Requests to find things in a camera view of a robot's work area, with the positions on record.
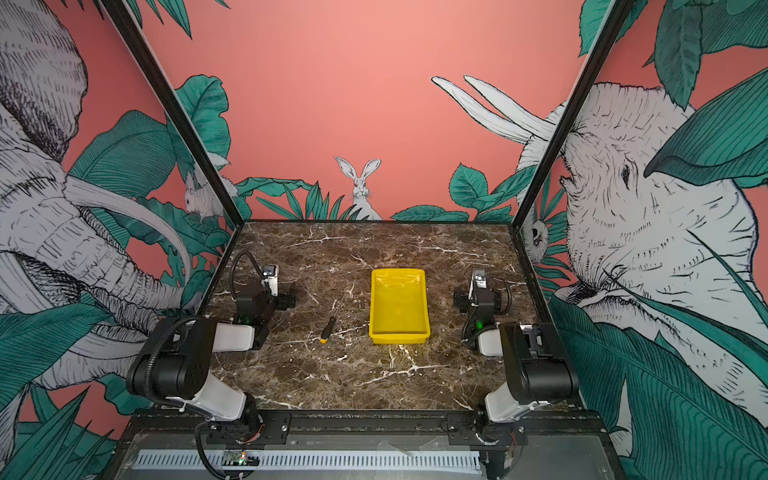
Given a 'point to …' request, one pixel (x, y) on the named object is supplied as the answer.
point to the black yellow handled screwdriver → (327, 330)
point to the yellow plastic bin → (399, 306)
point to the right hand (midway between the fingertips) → (474, 281)
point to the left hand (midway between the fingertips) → (277, 276)
